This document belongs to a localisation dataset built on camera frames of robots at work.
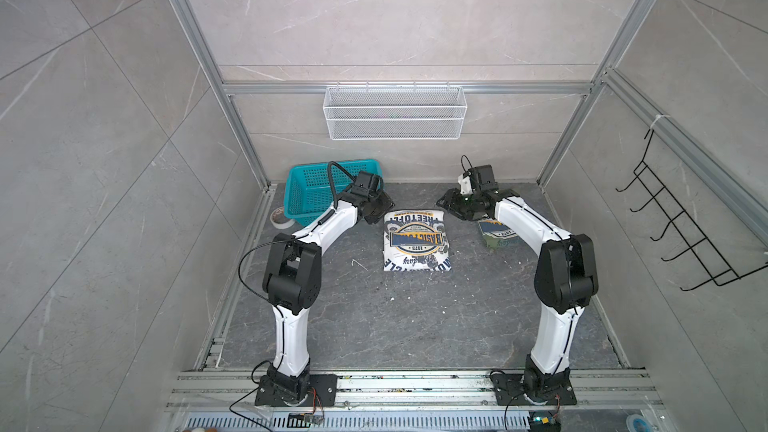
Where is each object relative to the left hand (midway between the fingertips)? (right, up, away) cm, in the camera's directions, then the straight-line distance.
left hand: (394, 198), depth 95 cm
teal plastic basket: (-34, +5, +20) cm, 40 cm away
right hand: (+15, -1, +1) cm, 15 cm away
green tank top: (+36, -12, +6) cm, 38 cm away
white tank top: (+7, -14, +1) cm, 15 cm away
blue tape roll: (+58, -54, -26) cm, 83 cm away
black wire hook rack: (+66, -12, -32) cm, 74 cm away
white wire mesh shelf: (+1, +30, +6) cm, 31 cm away
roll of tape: (-42, -8, +12) cm, 45 cm away
